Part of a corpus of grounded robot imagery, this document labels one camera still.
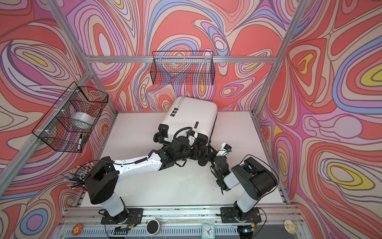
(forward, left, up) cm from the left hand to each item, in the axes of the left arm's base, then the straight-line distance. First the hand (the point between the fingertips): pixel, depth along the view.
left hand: (206, 150), depth 78 cm
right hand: (+7, -3, -10) cm, 13 cm away
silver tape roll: (+8, +62, +15) cm, 64 cm away
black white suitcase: (+26, +15, +3) cm, 30 cm away
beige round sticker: (-33, -39, -17) cm, 54 cm away
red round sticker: (-33, +63, -17) cm, 73 cm away
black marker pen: (0, +63, +9) cm, 63 cm away
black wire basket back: (+54, +14, +18) cm, 58 cm away
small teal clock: (-34, 0, -15) cm, 37 cm away
